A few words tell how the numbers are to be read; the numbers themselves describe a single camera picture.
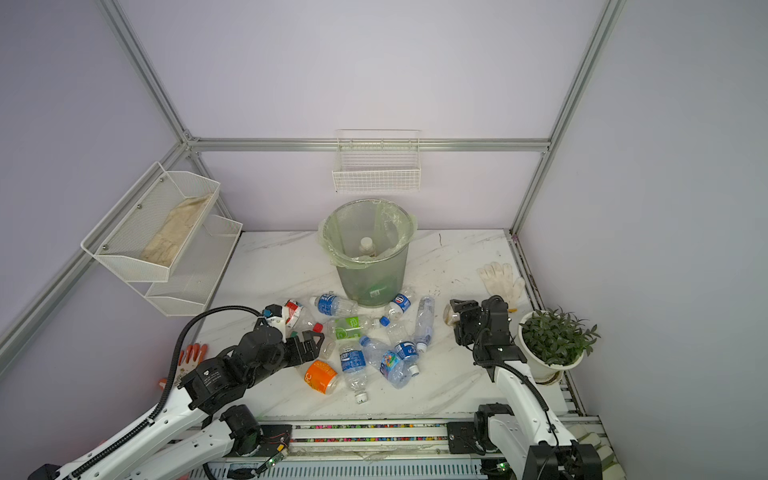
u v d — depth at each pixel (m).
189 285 0.90
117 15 0.68
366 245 0.99
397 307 0.93
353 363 0.81
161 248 0.75
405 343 0.84
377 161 0.95
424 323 0.92
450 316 0.82
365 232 0.96
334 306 1.01
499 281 1.05
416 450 0.73
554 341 0.73
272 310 0.66
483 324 0.64
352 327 0.88
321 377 0.79
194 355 0.87
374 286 0.95
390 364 0.80
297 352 0.64
